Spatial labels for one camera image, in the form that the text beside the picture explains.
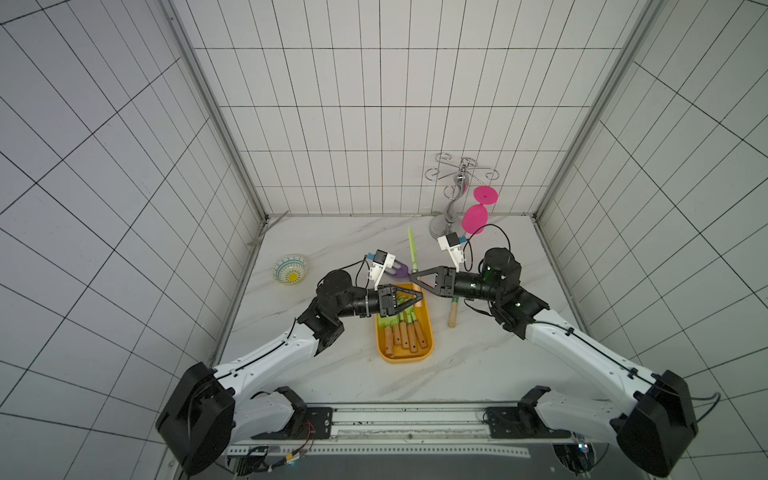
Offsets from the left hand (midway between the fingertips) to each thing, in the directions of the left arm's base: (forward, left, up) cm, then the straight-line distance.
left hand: (416, 302), depth 66 cm
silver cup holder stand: (+45, -17, -21) cm, 52 cm away
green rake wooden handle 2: (+1, 0, -24) cm, 24 cm away
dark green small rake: (+9, -14, -25) cm, 30 cm away
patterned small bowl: (+26, +42, -26) cm, 55 cm away
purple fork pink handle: (+26, +2, -28) cm, 38 cm away
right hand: (+2, +3, +3) cm, 5 cm away
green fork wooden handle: (-1, +6, -21) cm, 22 cm away
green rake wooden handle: (+1, +2, -23) cm, 24 cm away
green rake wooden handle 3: (+3, -3, -25) cm, 25 cm away
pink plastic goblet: (+37, -23, -10) cm, 44 cm away
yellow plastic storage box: (+10, -3, -25) cm, 27 cm away
